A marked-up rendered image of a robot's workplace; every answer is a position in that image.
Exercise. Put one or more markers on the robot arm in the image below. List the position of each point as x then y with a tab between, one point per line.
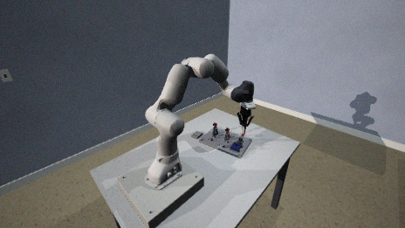
167	168

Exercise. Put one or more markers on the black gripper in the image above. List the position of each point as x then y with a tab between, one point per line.
245	114

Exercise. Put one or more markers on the blue rectangular block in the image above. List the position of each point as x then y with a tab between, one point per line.
236	147

